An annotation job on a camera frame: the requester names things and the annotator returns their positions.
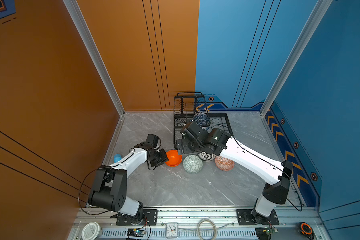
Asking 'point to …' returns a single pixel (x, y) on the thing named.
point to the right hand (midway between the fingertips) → (182, 146)
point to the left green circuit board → (136, 232)
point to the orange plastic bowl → (174, 159)
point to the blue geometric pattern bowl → (203, 119)
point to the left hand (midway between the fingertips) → (167, 158)
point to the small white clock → (171, 230)
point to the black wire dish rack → (188, 106)
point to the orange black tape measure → (305, 230)
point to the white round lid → (91, 231)
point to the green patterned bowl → (192, 164)
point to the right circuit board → (271, 231)
